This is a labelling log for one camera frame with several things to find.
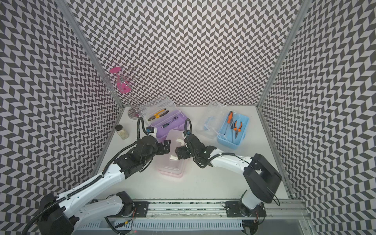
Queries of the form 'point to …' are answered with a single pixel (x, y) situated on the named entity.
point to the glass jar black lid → (122, 132)
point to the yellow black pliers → (158, 114)
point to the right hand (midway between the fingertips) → (182, 152)
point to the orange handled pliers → (235, 129)
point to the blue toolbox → (230, 127)
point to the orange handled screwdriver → (229, 119)
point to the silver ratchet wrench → (168, 123)
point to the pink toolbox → (169, 165)
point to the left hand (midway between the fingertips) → (163, 142)
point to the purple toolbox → (151, 108)
